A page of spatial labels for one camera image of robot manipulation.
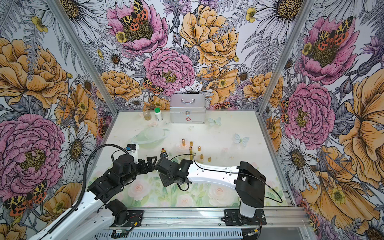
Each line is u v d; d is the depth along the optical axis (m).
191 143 1.01
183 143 1.01
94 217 0.58
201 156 0.94
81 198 0.49
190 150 0.97
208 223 0.74
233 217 0.74
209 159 0.92
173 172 0.58
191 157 0.94
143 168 0.68
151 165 0.69
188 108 1.05
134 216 0.75
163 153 0.71
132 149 0.68
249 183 0.44
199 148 0.97
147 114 1.15
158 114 1.10
